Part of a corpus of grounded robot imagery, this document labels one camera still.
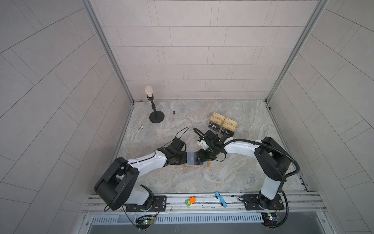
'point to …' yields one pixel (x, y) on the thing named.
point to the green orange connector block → (192, 200)
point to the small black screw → (174, 112)
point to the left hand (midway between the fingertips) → (188, 158)
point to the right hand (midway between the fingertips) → (198, 161)
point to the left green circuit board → (144, 222)
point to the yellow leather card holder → (204, 165)
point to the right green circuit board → (270, 218)
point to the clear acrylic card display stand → (222, 125)
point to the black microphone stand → (157, 116)
